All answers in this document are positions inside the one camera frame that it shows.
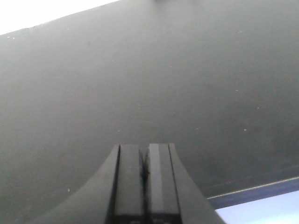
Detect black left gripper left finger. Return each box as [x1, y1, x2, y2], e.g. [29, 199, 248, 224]
[30, 144, 145, 224]

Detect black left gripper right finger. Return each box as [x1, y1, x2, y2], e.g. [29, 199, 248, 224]
[144, 143, 228, 224]

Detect dark-top bench with blue cabinets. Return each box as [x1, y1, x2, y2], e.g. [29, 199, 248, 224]
[0, 0, 299, 224]

